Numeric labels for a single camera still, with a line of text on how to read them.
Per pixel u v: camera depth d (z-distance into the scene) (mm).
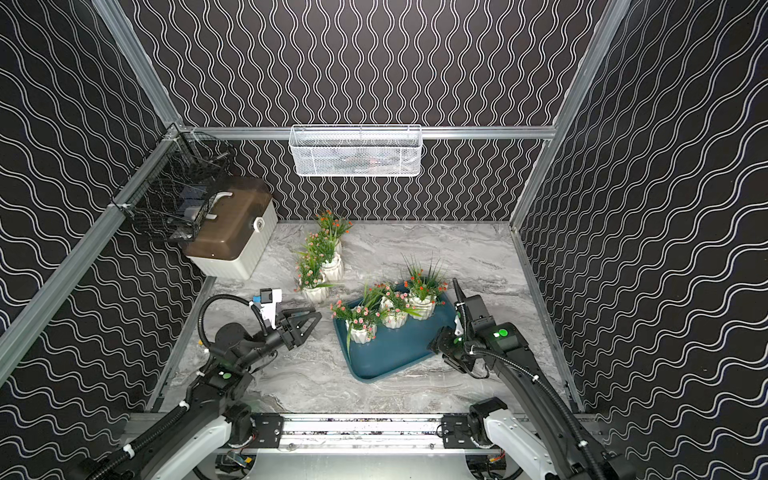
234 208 1055
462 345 630
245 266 988
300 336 672
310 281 904
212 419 569
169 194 923
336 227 1004
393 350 902
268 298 674
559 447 410
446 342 678
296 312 736
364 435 758
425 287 835
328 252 997
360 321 765
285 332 662
